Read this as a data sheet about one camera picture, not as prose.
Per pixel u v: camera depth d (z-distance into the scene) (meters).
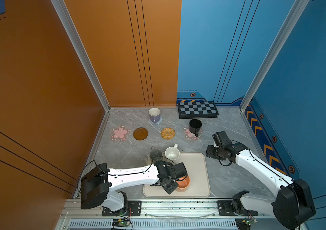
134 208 0.74
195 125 1.01
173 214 0.73
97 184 0.42
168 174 0.56
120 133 1.04
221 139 0.65
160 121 1.11
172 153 0.91
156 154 0.83
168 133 1.05
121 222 0.71
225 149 0.62
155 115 1.06
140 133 1.03
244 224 0.70
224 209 0.72
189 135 1.02
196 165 0.89
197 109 1.15
